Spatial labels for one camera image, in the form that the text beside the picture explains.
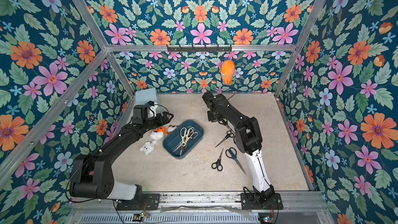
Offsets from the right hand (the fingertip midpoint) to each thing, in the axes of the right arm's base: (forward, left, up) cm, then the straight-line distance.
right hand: (216, 118), depth 97 cm
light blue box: (+11, +49, +7) cm, 51 cm away
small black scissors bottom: (-26, -1, -8) cm, 28 cm away
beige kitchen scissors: (-10, +19, -4) cm, 22 cm away
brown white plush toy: (-6, +29, -3) cm, 29 cm away
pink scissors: (-18, +22, -6) cm, 29 cm away
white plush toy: (-19, +39, -3) cm, 44 cm away
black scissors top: (+1, -7, -7) cm, 10 cm away
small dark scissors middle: (-7, -8, -8) cm, 13 cm away
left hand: (-5, +27, +9) cm, 29 cm away
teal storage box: (-13, +26, -6) cm, 29 cm away
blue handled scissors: (-20, -9, -7) cm, 23 cm away
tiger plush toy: (-11, +35, -1) cm, 37 cm away
